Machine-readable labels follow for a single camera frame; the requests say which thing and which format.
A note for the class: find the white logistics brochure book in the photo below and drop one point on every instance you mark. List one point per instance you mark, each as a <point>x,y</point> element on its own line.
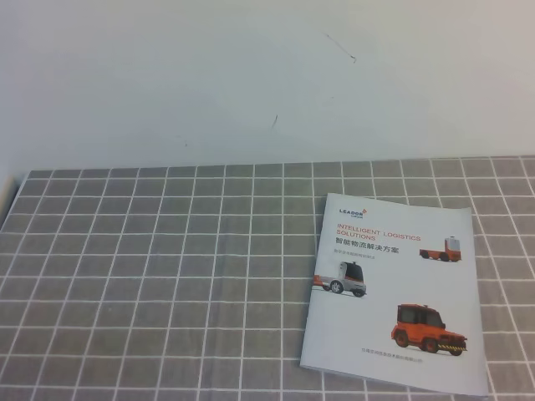
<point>395,297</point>

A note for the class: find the grey checked tablecloth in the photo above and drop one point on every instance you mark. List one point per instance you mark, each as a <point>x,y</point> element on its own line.
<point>191,283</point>

